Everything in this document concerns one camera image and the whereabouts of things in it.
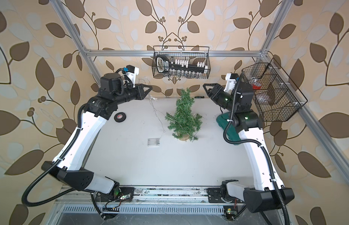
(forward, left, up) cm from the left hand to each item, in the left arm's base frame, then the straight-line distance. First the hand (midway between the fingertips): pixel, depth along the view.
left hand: (149, 84), depth 65 cm
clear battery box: (-7, +3, -44) cm, 44 cm away
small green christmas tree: (-9, -18, -16) cm, 25 cm away
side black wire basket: (+3, -66, -10) cm, 67 cm away
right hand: (-1, -26, 0) cm, 26 cm away
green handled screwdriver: (+39, -32, -45) cm, 68 cm away
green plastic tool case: (-2, -50, -40) cm, 64 cm away
